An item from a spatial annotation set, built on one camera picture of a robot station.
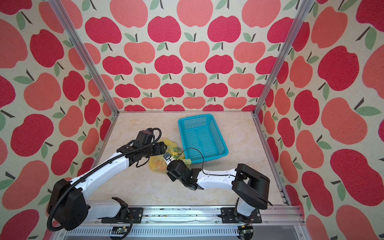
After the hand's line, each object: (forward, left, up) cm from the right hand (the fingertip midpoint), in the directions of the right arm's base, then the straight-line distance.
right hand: (170, 167), depth 83 cm
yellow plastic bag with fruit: (+1, +7, +2) cm, 7 cm away
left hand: (+7, +5, +5) cm, 10 cm away
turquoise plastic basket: (+27, -16, -8) cm, 33 cm away
